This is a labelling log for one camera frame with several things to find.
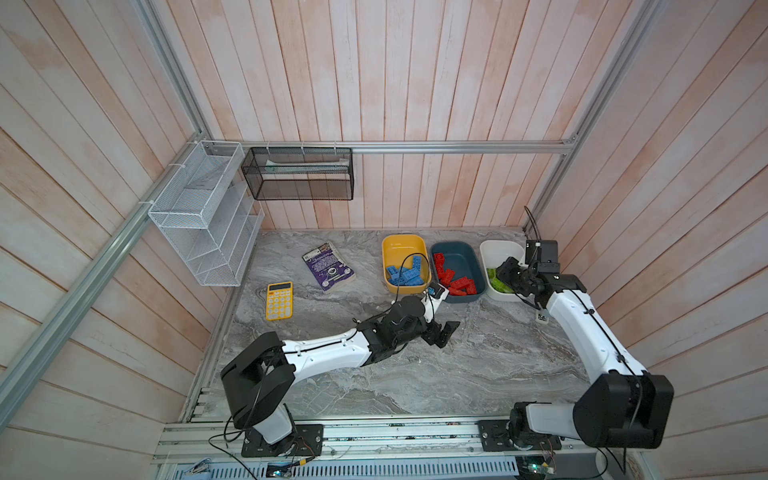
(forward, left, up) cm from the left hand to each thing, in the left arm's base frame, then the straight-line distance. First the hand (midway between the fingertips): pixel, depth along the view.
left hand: (445, 319), depth 77 cm
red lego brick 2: (+25, -8, -15) cm, 30 cm away
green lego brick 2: (+7, -17, +5) cm, 19 cm away
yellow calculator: (+14, +51, -15) cm, 55 cm away
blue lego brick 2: (+25, +7, -13) cm, 29 cm away
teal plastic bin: (+30, -12, -16) cm, 36 cm away
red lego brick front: (+17, -9, -14) cm, 24 cm away
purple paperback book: (+26, +35, -14) cm, 46 cm away
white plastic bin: (+37, -27, -16) cm, 48 cm away
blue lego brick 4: (+22, +5, -14) cm, 26 cm away
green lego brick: (+8, -14, +5) cm, 17 cm away
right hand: (+15, -18, +2) cm, 24 cm away
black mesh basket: (+52, +45, +9) cm, 70 cm away
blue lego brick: (+29, +4, -14) cm, 32 cm away
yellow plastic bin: (+30, +8, -13) cm, 33 cm away
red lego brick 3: (+21, -11, -14) cm, 27 cm away
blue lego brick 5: (+22, +11, -13) cm, 28 cm away
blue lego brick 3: (+25, +12, -13) cm, 30 cm away
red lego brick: (+25, -5, -13) cm, 29 cm away
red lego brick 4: (+19, -14, -14) cm, 28 cm away
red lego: (+31, -5, -14) cm, 34 cm away
